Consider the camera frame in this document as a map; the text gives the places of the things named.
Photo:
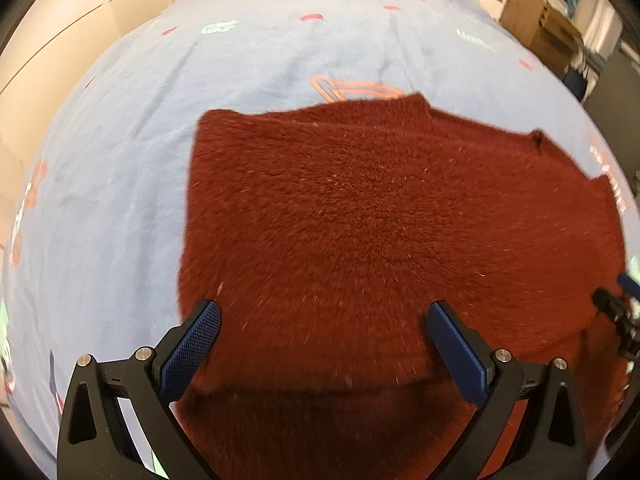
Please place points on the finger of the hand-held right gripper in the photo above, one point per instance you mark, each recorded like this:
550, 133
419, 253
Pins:
630, 282
607, 302

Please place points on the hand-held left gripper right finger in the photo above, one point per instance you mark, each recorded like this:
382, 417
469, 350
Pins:
457, 355

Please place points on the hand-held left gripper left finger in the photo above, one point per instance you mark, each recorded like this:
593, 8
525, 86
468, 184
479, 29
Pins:
192, 350

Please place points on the dark red knit sweater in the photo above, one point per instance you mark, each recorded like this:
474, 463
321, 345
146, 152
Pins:
380, 220

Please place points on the teal curtain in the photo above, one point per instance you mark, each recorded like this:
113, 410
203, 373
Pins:
592, 5

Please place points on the blue printed blanket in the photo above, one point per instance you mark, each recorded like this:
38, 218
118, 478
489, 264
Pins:
250, 60

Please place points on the cream wardrobe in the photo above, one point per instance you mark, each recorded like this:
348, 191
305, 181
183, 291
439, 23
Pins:
60, 35

